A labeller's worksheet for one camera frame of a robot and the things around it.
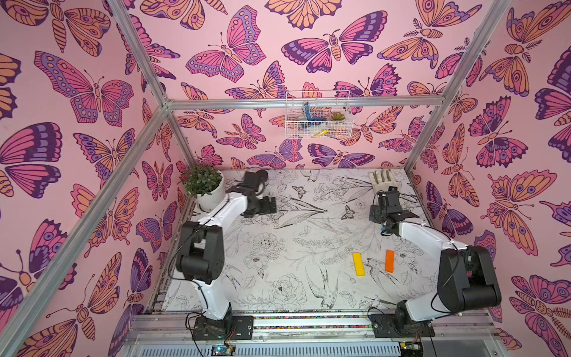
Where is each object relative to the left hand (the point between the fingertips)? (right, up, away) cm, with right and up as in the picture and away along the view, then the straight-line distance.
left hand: (272, 208), depth 95 cm
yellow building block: (+35, -22, -7) cm, 42 cm away
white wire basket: (+20, +40, 0) cm, 45 cm away
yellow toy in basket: (+20, +30, -9) cm, 37 cm away
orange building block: (+47, -20, -7) cm, 52 cm away
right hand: (+49, -1, -3) cm, 49 cm away
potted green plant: (-27, +10, -3) cm, 29 cm away
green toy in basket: (+27, +39, -2) cm, 48 cm away
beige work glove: (+56, +13, +21) cm, 61 cm away
